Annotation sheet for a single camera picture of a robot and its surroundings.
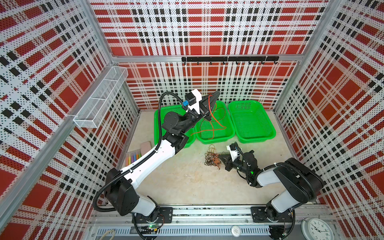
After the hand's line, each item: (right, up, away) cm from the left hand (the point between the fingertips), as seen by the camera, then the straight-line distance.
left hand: (219, 92), depth 55 cm
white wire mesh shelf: (-74, -3, +38) cm, 84 cm away
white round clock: (+45, -59, +12) cm, 76 cm away
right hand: (+5, -31, +32) cm, 45 cm away
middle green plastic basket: (+10, -3, +57) cm, 58 cm away
